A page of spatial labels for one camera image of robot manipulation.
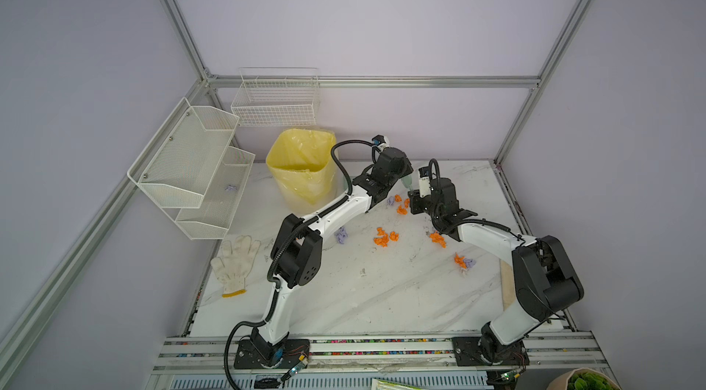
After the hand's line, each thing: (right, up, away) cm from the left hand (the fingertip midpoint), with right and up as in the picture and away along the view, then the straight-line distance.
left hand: (407, 158), depth 87 cm
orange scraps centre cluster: (-7, -28, +8) cm, 30 cm away
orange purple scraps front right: (+20, -35, +3) cm, 40 cm away
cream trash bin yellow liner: (-32, -4, -5) cm, 33 cm away
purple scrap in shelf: (-60, -10, +6) cm, 61 cm away
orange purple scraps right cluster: (+12, -28, +8) cm, 31 cm away
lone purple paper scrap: (-22, -26, +7) cm, 35 cm away
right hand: (+1, -11, +4) cm, 12 cm away
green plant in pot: (+37, -54, -25) cm, 70 cm away
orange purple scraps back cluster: (-1, -14, +20) cm, 24 cm away
